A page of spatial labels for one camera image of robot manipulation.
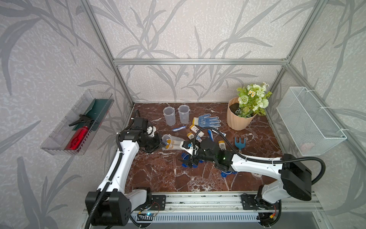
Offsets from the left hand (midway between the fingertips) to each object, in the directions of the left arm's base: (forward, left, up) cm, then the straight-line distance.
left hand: (166, 143), depth 76 cm
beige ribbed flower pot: (+20, -43, -6) cm, 48 cm away
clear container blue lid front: (-1, -3, +4) cm, 5 cm away
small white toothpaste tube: (+17, -37, -18) cm, 45 cm away
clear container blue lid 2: (+29, -9, -5) cm, 30 cm away
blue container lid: (-11, -33, -17) cm, 39 cm away
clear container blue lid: (+25, +1, -5) cm, 26 cm away
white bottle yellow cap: (+20, -17, -16) cm, 31 cm away
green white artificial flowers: (+25, -51, +11) cm, 58 cm away
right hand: (-3, -9, -1) cm, 10 cm away
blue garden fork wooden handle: (+8, -46, -16) cm, 50 cm away
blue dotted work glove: (+29, -26, -17) cm, 42 cm away
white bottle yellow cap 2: (+15, -13, -16) cm, 26 cm away
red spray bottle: (-5, +34, +17) cm, 38 cm away
